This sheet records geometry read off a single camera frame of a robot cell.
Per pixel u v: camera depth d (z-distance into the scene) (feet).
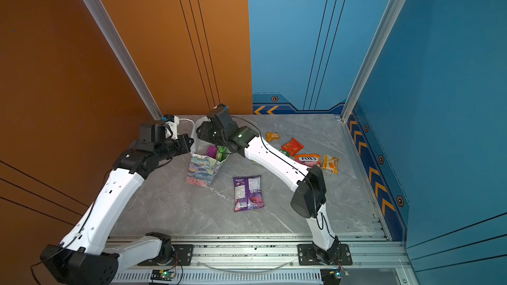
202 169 2.58
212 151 2.88
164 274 2.32
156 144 1.82
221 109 2.28
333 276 2.31
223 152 2.70
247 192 2.85
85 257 1.20
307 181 1.55
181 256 2.43
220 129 1.90
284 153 1.72
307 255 2.38
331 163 3.17
